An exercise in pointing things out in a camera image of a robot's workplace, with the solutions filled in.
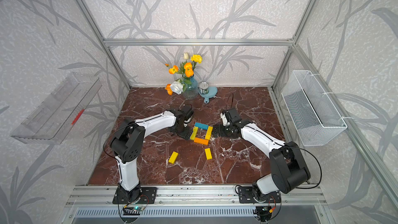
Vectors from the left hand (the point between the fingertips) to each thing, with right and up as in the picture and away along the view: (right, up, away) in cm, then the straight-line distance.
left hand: (182, 134), depth 94 cm
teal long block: (+11, +4, +5) cm, 13 cm away
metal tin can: (+12, +30, +20) cm, 38 cm away
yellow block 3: (-4, -11, -9) cm, 15 cm away
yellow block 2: (+16, 0, +2) cm, 16 cm away
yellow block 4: (+16, -10, -7) cm, 20 cm away
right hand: (+22, +3, -5) cm, 23 cm away
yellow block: (+7, +1, -1) cm, 7 cm away
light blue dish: (+19, +27, +24) cm, 41 cm away
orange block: (+12, -4, -2) cm, 13 cm away
